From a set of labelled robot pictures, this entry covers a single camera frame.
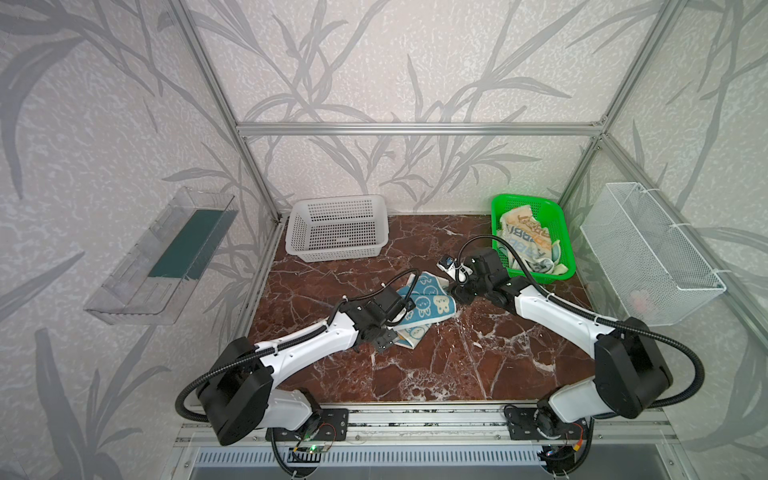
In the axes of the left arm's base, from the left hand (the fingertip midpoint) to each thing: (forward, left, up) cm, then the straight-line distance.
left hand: (385, 317), depth 85 cm
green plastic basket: (+44, -62, -2) cm, 76 cm away
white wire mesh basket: (-2, -59, +27) cm, 65 cm away
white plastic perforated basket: (+40, +23, -7) cm, 46 cm away
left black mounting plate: (-26, +13, -5) cm, 29 cm away
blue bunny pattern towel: (+6, -14, -3) cm, 15 cm away
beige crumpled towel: (+32, -52, -3) cm, 61 cm away
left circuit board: (-31, +16, -6) cm, 35 cm away
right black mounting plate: (-26, -36, -4) cm, 44 cm away
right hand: (+14, -20, +5) cm, 25 cm away
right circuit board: (-32, -44, -11) cm, 56 cm away
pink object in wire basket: (-1, -64, +14) cm, 66 cm away
